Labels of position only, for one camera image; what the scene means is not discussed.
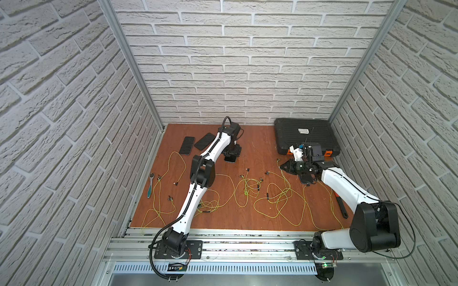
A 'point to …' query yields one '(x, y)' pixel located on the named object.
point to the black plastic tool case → (294, 131)
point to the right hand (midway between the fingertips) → (283, 166)
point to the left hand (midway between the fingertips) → (235, 151)
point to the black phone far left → (187, 145)
